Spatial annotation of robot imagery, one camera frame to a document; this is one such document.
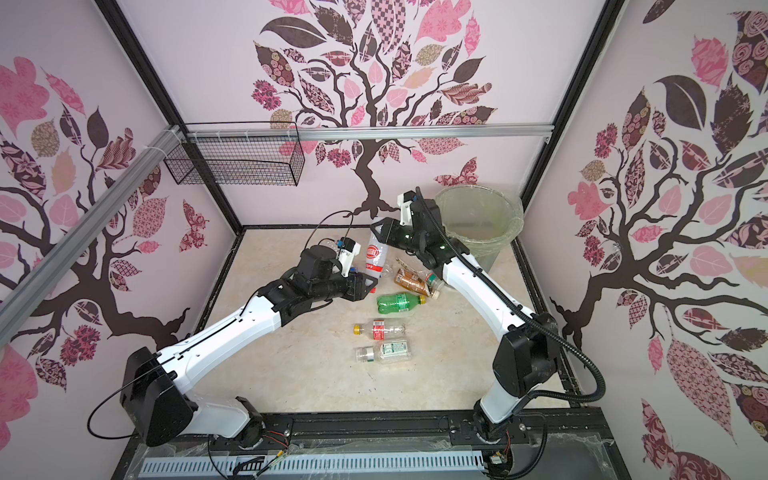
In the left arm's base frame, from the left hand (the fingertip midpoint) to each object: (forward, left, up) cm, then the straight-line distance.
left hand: (371, 284), depth 76 cm
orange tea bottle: (+12, -13, -17) cm, 24 cm away
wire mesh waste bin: (+29, -38, -4) cm, 47 cm away
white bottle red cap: (+4, -2, +6) cm, 7 cm away
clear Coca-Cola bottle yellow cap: (-5, -2, -17) cm, 18 cm away
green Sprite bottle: (+4, -8, -17) cm, 19 cm away
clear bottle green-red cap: (+14, -20, -18) cm, 30 cm away
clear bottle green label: (-12, -3, -16) cm, 21 cm away
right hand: (+13, -2, +9) cm, 16 cm away
